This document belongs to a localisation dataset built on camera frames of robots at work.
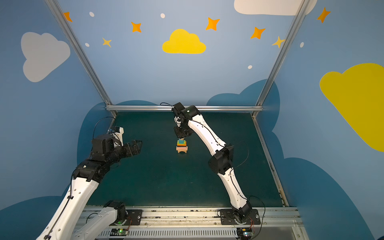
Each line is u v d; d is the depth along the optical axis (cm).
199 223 74
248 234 71
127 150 64
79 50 84
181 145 92
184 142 93
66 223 39
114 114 123
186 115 62
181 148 95
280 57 87
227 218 74
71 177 46
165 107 78
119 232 71
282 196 85
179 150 98
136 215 75
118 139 56
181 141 91
